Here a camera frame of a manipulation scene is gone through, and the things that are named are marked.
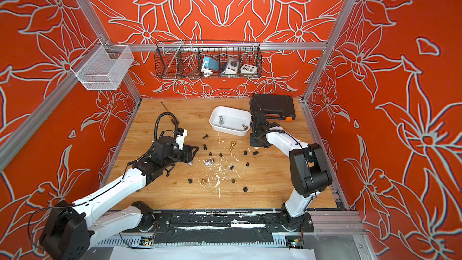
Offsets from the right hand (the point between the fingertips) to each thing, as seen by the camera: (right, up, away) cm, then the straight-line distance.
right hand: (253, 141), depth 93 cm
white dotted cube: (-3, +39, +2) cm, 39 cm away
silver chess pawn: (-17, +10, +14) cm, 24 cm away
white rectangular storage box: (-12, +11, +15) cm, 22 cm away
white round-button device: (-11, +39, -2) cm, 41 cm away
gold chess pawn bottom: (-25, -18, -10) cm, 32 cm away
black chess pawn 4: (-31, -18, -9) cm, 37 cm away
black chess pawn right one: (-4, -6, 0) cm, 7 cm away
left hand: (-29, -1, -11) cm, 31 cm away
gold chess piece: (-3, +7, +11) cm, 13 cm away
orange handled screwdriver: (-55, +20, +23) cm, 63 cm away
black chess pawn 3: (-11, -13, -4) cm, 17 cm away
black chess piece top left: (-26, +2, +8) cm, 27 cm away
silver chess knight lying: (-23, -10, -3) cm, 25 cm away
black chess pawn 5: (-10, -17, -9) cm, 22 cm away
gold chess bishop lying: (-11, -2, +3) cm, 11 cm away
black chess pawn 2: (-17, -7, 0) cm, 18 cm away
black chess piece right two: (+2, -6, +2) cm, 7 cm away
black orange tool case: (+17, +19, +17) cm, 31 cm away
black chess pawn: (-26, -4, +3) cm, 26 cm away
